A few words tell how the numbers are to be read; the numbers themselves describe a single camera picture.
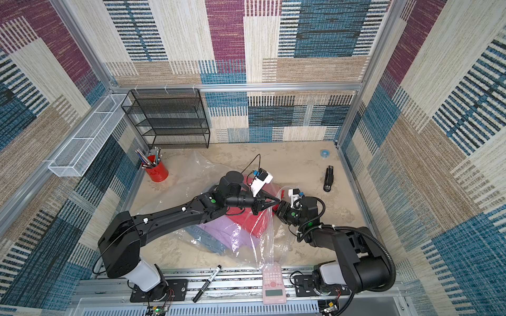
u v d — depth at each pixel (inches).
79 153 28.7
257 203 25.1
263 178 25.6
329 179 39.0
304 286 28.9
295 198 32.7
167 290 28.6
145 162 39.2
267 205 27.6
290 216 30.4
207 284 29.3
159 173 39.8
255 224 28.0
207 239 32.1
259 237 27.8
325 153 45.4
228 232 31.6
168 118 43.8
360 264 17.1
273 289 28.7
